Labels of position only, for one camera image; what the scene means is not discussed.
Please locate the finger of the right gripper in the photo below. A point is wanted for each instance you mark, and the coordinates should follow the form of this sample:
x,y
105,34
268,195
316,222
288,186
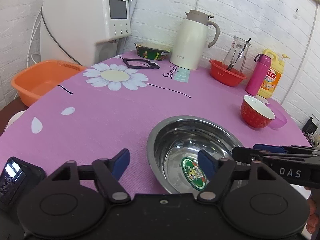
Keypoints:
x,y
248,155
293,149

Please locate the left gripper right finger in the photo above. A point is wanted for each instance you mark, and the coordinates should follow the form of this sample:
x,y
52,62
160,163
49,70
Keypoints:
x,y
219,173

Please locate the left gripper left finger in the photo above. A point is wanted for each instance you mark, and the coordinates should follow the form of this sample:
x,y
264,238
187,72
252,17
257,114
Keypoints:
x,y
107,175

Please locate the red white ceramic bowl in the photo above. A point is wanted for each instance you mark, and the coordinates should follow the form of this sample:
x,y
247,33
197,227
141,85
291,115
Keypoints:
x,y
255,113

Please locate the stainless steel bowl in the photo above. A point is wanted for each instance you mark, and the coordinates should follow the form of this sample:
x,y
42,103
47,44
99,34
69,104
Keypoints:
x,y
173,146

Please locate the right hand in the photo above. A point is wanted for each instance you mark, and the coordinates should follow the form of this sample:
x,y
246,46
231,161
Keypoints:
x,y
313,220

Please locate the purple plastic bowl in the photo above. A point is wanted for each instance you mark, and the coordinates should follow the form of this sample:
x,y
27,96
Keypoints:
x,y
280,119

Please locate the black box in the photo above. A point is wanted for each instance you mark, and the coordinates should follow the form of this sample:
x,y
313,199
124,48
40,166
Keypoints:
x,y
310,127

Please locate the pink floral tablecloth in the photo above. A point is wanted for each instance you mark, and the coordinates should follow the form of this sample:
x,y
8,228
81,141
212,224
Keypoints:
x,y
76,121

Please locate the pink thermos bottle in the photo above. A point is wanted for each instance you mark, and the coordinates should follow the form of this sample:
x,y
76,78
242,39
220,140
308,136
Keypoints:
x,y
263,63

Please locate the yellow detergent bottle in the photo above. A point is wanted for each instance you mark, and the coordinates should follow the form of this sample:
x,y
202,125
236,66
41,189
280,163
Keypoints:
x,y
274,73

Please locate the red plastic basket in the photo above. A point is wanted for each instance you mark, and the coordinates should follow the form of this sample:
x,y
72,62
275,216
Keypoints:
x,y
219,72

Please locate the black stirring stick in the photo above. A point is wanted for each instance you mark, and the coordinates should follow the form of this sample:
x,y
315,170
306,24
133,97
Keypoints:
x,y
238,53

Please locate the black smartphone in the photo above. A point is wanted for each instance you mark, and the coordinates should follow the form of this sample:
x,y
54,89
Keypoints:
x,y
18,178

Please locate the glass carafe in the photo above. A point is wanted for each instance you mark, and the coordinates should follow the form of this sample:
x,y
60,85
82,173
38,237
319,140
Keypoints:
x,y
236,53

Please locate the orange plastic basin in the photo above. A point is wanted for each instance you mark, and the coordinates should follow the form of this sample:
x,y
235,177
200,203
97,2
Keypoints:
x,y
35,81

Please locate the cream thermal jug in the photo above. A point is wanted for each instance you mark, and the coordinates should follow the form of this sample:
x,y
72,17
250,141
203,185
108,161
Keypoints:
x,y
191,39

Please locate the instant noodle cup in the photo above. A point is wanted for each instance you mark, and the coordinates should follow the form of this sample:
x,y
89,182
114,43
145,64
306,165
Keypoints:
x,y
152,51

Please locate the white water dispenser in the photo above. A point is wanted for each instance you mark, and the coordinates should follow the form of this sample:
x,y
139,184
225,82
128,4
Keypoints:
x,y
84,32

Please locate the black plastic frame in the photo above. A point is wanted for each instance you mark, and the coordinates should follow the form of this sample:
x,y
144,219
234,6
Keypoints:
x,y
140,64

